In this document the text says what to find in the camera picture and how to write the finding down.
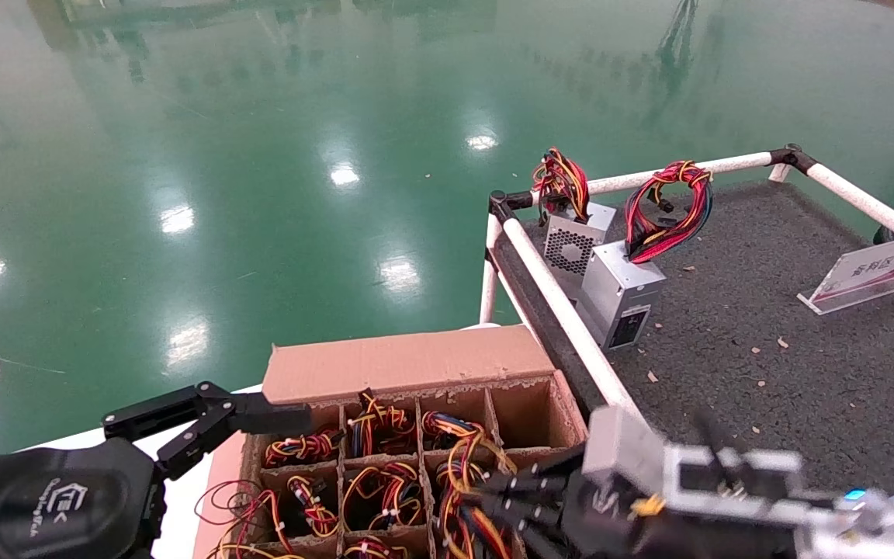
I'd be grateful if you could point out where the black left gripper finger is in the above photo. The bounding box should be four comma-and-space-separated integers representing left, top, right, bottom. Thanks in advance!
102, 381, 314, 481

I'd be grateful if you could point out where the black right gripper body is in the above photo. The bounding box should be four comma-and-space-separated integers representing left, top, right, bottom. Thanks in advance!
562, 480, 801, 559

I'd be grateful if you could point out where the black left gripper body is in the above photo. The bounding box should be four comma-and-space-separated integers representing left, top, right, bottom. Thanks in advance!
0, 437, 166, 559

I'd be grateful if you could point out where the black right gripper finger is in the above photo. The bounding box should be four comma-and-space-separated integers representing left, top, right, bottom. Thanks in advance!
478, 457, 584, 515
492, 509, 572, 559

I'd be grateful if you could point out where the power supply with coloured wires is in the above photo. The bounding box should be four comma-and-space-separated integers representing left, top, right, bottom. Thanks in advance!
263, 429, 342, 470
340, 463, 423, 534
347, 390, 418, 458
435, 423, 522, 559
341, 537, 411, 559
285, 474, 340, 540
421, 411, 488, 451

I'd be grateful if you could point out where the brown cardboard divider box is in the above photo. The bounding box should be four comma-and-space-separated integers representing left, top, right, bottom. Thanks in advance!
192, 325, 594, 559

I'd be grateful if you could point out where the front silver power supply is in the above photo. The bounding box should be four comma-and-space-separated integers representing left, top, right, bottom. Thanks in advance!
574, 158, 716, 352

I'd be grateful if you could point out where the silver power supply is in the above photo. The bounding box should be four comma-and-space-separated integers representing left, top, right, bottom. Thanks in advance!
531, 146, 618, 300
574, 158, 716, 352

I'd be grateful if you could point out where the rear silver power supply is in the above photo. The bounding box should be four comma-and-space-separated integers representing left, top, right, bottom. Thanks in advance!
531, 146, 618, 300

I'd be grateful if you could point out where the clear acrylic sign holder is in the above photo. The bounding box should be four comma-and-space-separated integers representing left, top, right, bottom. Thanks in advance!
796, 231, 894, 316

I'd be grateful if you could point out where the power supply with thin wires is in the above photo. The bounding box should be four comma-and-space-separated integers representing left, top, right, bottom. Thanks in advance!
194, 479, 305, 559

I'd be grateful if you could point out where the white pipe table frame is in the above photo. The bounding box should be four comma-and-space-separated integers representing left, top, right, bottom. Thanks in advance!
480, 143, 894, 436

